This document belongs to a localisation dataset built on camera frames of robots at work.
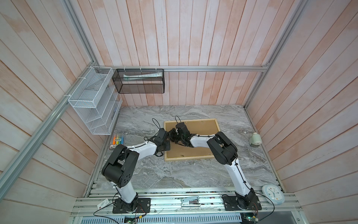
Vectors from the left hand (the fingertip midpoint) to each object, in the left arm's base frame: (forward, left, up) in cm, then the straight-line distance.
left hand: (166, 147), depth 95 cm
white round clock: (-29, -61, +2) cm, 67 cm away
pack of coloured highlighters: (+6, +36, +1) cm, 36 cm away
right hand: (+10, +3, +2) cm, 10 cm away
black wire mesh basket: (+44, +22, +24) cm, 55 cm away
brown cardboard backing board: (+21, -23, -4) cm, 31 cm away
